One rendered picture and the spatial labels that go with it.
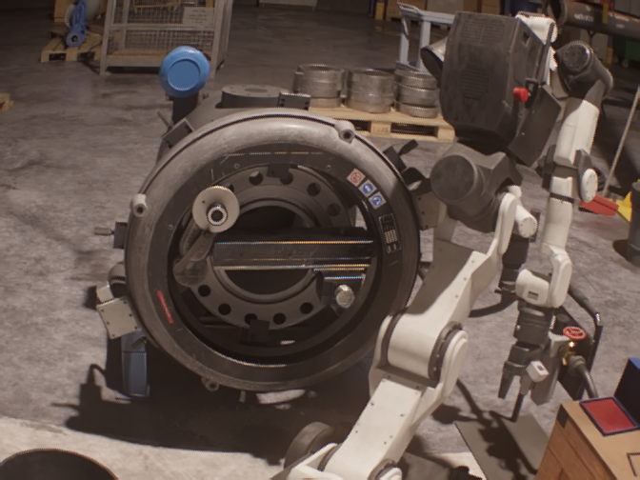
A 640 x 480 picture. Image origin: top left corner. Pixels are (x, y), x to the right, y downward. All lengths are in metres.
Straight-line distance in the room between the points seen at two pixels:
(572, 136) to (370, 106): 4.56
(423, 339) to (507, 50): 0.67
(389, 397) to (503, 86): 0.74
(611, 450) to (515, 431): 0.93
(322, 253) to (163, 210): 0.40
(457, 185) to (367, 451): 0.61
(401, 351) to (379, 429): 0.18
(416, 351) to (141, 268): 0.70
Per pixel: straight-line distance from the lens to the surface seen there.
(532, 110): 1.93
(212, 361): 2.20
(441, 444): 2.58
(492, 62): 1.89
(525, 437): 2.68
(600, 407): 1.97
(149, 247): 2.06
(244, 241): 2.06
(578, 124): 1.88
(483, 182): 1.82
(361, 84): 6.34
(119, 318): 2.18
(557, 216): 1.85
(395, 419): 1.87
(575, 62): 1.89
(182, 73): 2.67
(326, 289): 2.08
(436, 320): 1.87
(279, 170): 2.15
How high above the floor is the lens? 1.41
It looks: 20 degrees down
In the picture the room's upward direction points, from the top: 6 degrees clockwise
